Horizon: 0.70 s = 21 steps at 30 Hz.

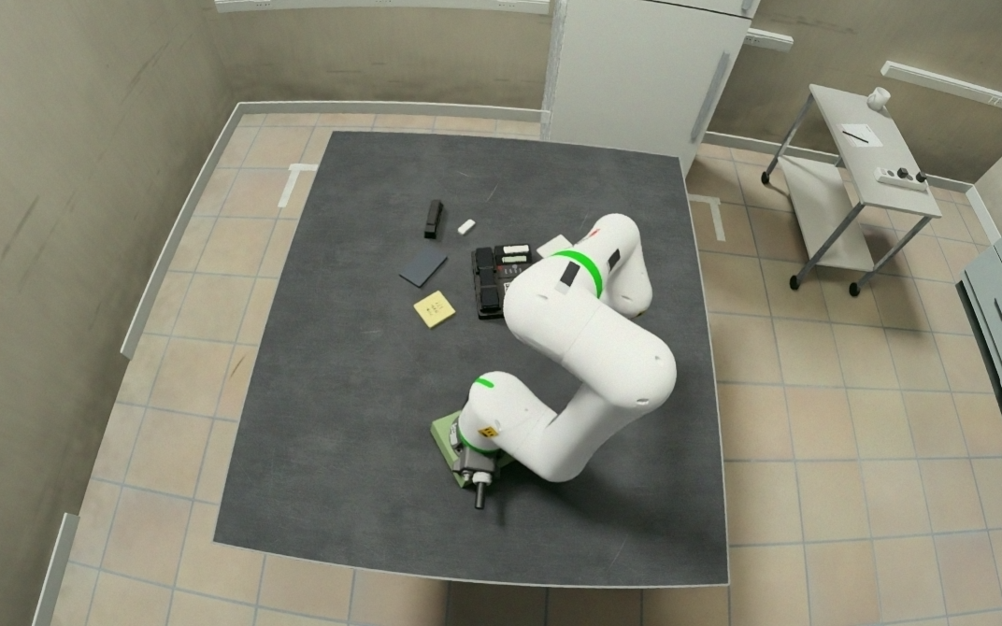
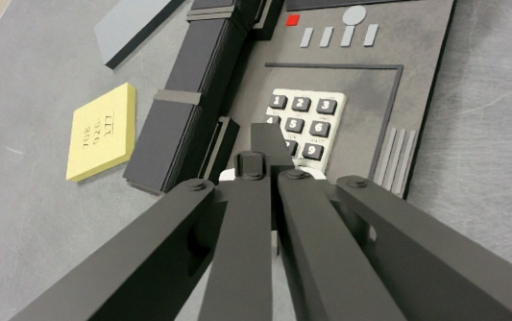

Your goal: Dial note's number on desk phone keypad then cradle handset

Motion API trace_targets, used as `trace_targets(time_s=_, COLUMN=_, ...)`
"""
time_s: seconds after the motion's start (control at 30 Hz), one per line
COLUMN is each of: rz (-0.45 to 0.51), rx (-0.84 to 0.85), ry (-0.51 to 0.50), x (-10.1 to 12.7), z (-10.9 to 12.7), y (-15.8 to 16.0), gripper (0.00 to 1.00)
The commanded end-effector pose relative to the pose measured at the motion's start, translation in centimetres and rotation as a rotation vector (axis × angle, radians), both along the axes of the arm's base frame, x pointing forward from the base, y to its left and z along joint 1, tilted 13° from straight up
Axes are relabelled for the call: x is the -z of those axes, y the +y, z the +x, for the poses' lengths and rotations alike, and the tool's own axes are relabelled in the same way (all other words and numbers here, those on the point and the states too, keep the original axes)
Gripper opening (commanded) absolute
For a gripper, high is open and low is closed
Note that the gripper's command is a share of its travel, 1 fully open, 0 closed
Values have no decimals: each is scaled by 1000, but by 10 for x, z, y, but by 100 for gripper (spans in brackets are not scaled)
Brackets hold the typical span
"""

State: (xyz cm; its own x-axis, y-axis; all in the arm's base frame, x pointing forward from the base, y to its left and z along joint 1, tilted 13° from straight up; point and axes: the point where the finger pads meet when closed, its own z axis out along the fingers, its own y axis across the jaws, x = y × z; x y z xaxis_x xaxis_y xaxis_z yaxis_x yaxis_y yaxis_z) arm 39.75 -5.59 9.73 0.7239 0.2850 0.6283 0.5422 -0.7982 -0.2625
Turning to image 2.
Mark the dark grey telephone handset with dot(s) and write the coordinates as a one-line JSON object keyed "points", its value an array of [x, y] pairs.
{"points": [[180, 131]]}

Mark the light grey flat rectangular slab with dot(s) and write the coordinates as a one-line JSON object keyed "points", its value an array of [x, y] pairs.
{"points": [[128, 24]]}

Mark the yellow sticky note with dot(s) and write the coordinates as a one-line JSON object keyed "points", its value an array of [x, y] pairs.
{"points": [[102, 134]]}

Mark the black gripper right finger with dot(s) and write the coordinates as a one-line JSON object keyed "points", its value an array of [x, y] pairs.
{"points": [[432, 272]]}

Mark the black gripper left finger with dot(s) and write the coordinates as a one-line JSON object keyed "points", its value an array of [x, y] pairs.
{"points": [[141, 273]]}

